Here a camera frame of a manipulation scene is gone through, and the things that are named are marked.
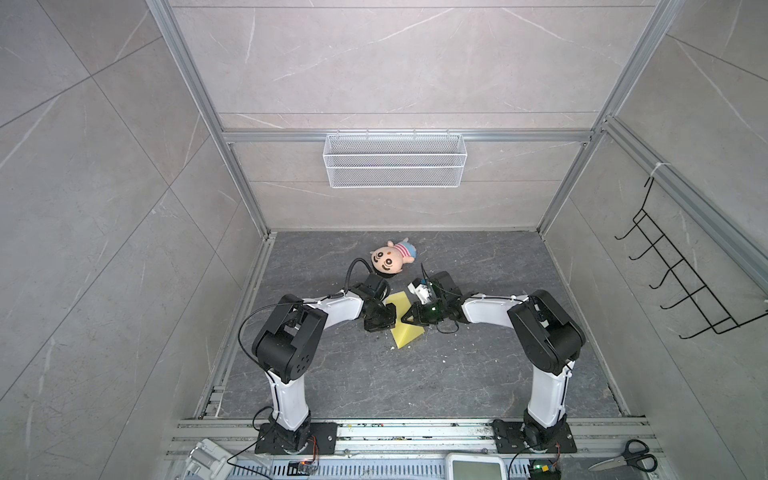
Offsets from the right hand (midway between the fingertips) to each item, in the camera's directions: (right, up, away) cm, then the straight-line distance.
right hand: (402, 318), depth 93 cm
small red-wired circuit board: (-25, -31, -23) cm, 46 cm away
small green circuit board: (+33, -32, -23) cm, 51 cm away
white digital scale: (+15, -28, -27) cm, 42 cm away
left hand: (-2, -1, +1) cm, 2 cm away
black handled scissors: (+57, -29, -21) cm, 67 cm away
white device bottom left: (-47, -29, -24) cm, 60 cm away
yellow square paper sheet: (0, -4, -2) cm, 4 cm away
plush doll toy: (-5, +18, +7) cm, 20 cm away
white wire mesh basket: (-2, +53, +8) cm, 53 cm away
